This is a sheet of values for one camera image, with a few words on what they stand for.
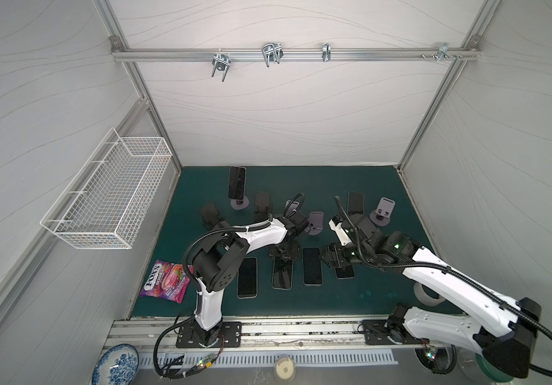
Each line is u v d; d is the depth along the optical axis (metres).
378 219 1.01
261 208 0.98
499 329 0.40
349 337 0.73
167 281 0.82
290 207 1.15
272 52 0.77
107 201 0.69
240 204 1.07
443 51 0.76
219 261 0.49
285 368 0.59
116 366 0.67
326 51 0.78
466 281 0.44
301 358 0.70
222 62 0.79
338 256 0.64
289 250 0.81
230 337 0.74
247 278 0.84
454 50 0.79
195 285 0.52
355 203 1.08
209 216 0.92
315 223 0.93
